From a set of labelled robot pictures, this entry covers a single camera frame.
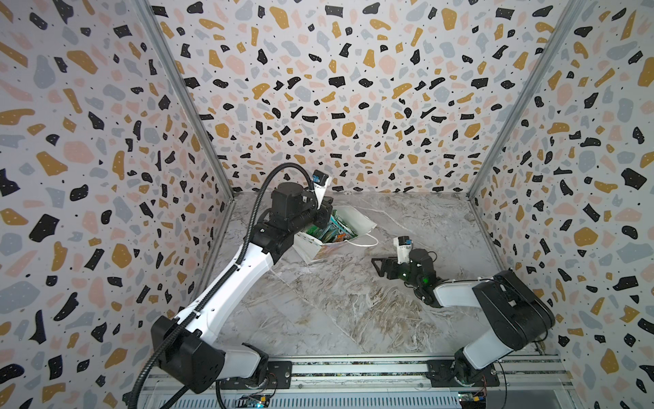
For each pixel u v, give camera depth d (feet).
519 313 1.53
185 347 1.23
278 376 2.40
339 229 3.08
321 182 1.99
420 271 2.39
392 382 2.40
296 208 1.80
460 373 2.19
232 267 1.51
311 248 2.59
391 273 2.69
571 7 2.31
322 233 3.01
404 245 2.74
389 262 2.68
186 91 2.83
